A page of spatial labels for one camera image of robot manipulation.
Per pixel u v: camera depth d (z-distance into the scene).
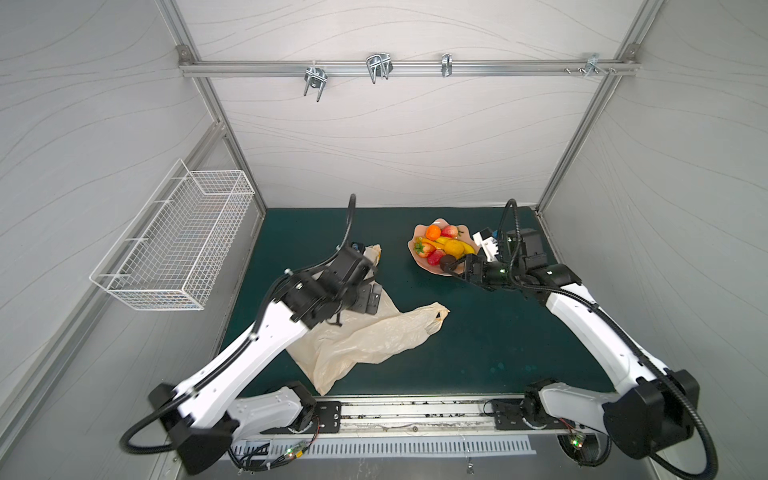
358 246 0.63
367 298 0.62
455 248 1.00
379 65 0.77
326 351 0.72
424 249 1.01
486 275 0.67
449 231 1.05
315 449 0.70
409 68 0.78
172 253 0.68
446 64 0.78
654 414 0.39
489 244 0.72
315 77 0.79
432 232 1.05
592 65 0.76
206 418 0.37
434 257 1.01
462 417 0.75
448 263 1.04
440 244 1.05
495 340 0.83
